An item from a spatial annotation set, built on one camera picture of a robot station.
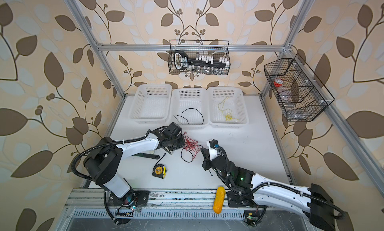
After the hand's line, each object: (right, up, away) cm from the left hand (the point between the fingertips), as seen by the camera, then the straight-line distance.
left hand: (187, 142), depth 88 cm
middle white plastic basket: (0, +21, +24) cm, 32 cm away
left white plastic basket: (-30, +24, +28) cm, 47 cm away
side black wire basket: (+58, +27, -15) cm, 65 cm away
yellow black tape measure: (-15, -14, -8) cm, 22 cm away
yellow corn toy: (+17, -24, -18) cm, 34 cm away
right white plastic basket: (+29, +21, +24) cm, 43 cm away
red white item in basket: (+51, +35, -8) cm, 62 cm away
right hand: (+9, -1, -14) cm, 17 cm away
